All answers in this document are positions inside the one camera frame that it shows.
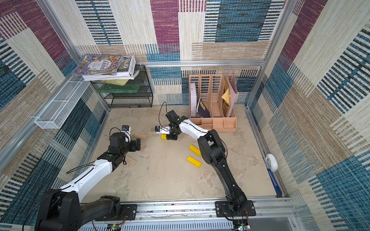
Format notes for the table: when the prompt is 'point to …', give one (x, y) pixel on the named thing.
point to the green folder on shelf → (129, 88)
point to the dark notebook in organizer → (202, 110)
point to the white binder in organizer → (193, 99)
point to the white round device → (271, 162)
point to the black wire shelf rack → (143, 98)
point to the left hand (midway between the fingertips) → (131, 138)
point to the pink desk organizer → (212, 99)
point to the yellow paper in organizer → (226, 96)
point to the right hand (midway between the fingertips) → (168, 133)
